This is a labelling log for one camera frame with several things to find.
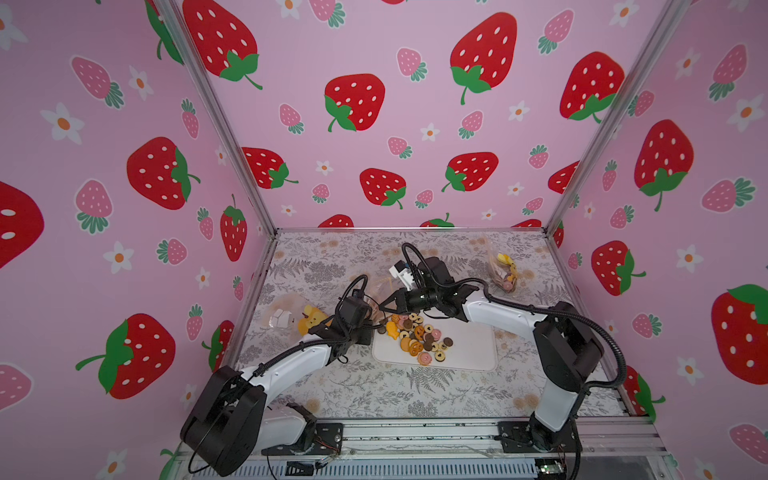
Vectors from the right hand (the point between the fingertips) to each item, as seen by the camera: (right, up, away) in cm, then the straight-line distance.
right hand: (376, 313), depth 79 cm
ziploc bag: (+41, +10, +18) cm, 46 cm away
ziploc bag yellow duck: (0, +4, +5) cm, 7 cm away
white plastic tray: (+29, -12, +11) cm, 34 cm away
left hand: (-3, -5, +10) cm, 12 cm away
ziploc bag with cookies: (-26, -2, +10) cm, 28 cm away
